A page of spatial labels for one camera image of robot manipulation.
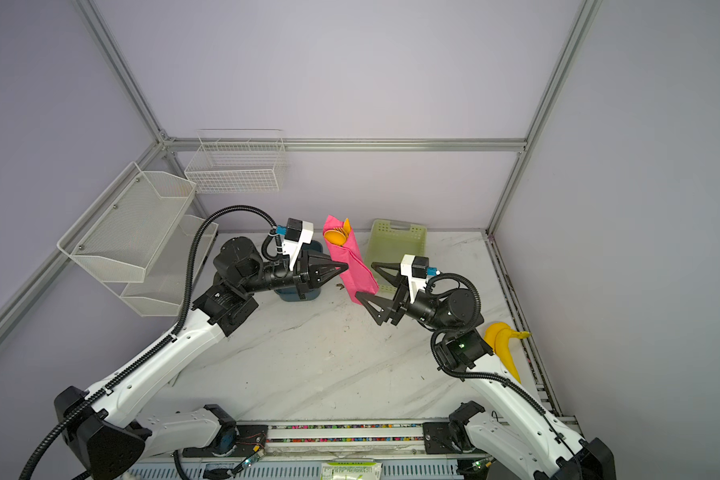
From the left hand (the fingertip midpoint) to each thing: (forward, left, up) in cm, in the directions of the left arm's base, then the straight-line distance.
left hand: (344, 264), depth 58 cm
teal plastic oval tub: (+18, +21, -38) cm, 47 cm away
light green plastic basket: (+41, -13, -37) cm, 57 cm away
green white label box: (-31, -1, -36) cm, 48 cm away
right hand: (-2, -4, -3) cm, 5 cm away
